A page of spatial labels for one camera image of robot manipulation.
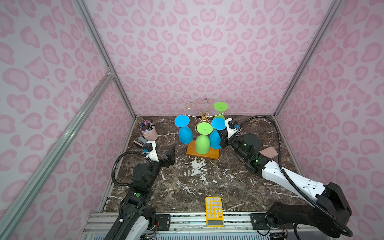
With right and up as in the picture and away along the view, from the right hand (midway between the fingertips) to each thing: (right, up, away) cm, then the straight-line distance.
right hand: (218, 125), depth 72 cm
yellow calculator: (-2, -45, +3) cm, 45 cm away
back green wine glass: (+2, +10, +6) cm, 11 cm away
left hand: (-25, -9, -1) cm, 26 cm away
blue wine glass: (-16, -4, +8) cm, 19 cm away
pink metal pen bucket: (-42, -3, +26) cm, 49 cm away
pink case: (+38, -18, +28) cm, 51 cm away
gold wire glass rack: (-7, +5, +4) cm, 9 cm away
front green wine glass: (-8, -9, +2) cm, 12 cm away
